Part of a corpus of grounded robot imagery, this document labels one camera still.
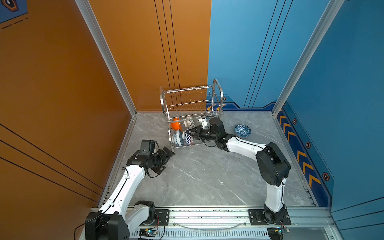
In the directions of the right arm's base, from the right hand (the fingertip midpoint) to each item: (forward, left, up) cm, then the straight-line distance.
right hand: (185, 132), depth 83 cm
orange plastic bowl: (+12, +7, -8) cm, 15 cm away
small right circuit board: (-43, -45, -21) cm, 66 cm away
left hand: (-11, +8, -8) cm, 15 cm away
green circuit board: (-44, +17, -21) cm, 51 cm away
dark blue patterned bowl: (+15, -39, -19) cm, 46 cm away
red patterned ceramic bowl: (-3, -2, -2) cm, 4 cm away
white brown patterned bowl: (+13, -2, -7) cm, 15 cm away
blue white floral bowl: (+1, +5, -7) cm, 9 cm away
